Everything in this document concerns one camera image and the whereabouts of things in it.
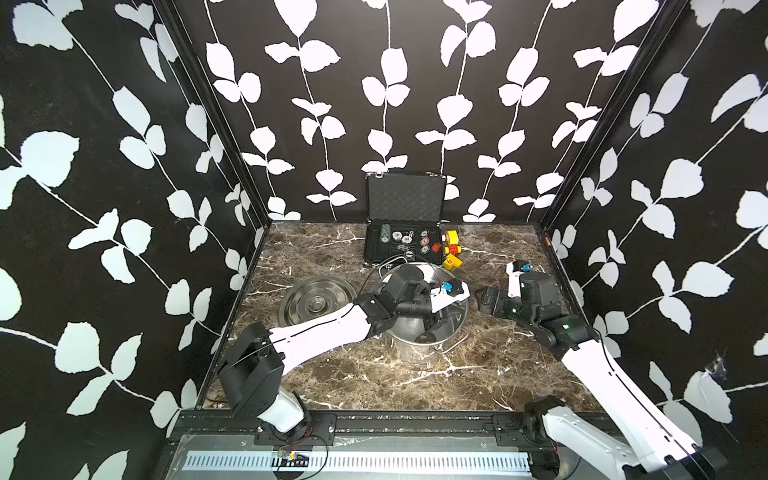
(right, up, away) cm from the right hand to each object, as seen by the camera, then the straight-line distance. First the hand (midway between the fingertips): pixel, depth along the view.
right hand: (486, 288), depth 79 cm
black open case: (-21, +24, +35) cm, 47 cm away
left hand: (-8, -3, -8) cm, 12 cm away
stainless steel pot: (-18, -15, +7) cm, 24 cm away
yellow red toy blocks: (-4, +6, +28) cm, 29 cm away
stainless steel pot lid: (-51, -4, +14) cm, 53 cm away
